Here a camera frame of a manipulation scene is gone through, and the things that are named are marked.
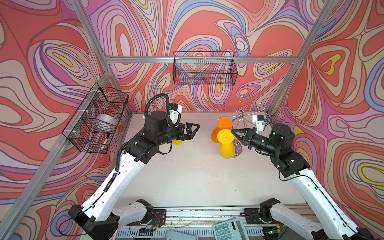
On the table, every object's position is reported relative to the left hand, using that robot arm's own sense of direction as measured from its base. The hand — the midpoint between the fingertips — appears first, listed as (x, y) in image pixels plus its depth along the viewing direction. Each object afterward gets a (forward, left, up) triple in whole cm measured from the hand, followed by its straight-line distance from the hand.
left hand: (193, 125), depth 63 cm
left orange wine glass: (+7, -15, -7) cm, 18 cm away
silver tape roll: (+5, +42, -4) cm, 43 cm away
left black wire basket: (+22, +52, -4) cm, 56 cm away
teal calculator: (-34, -17, -35) cm, 52 cm away
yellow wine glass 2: (-4, -14, -4) cm, 15 cm away
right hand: (-3, -16, -3) cm, 17 cm away
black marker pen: (-3, +44, -12) cm, 46 cm away
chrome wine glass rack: (+11, -23, -6) cm, 27 cm away
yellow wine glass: (+18, +12, -40) cm, 46 cm away
